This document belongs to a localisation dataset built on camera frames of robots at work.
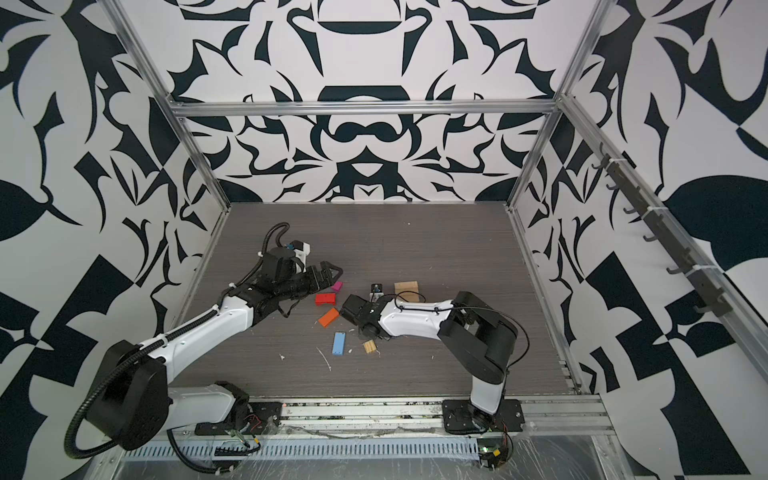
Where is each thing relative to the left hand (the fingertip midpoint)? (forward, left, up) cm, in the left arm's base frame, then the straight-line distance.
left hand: (335, 270), depth 83 cm
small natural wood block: (-16, -9, -15) cm, 24 cm away
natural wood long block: (+3, -19, -15) cm, 24 cm away
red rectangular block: (-2, +3, -12) cm, 13 cm away
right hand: (-10, -10, -16) cm, 21 cm away
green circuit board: (-41, -38, -16) cm, 58 cm away
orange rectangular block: (-6, +3, -16) cm, 17 cm away
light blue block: (-15, 0, -15) cm, 22 cm away
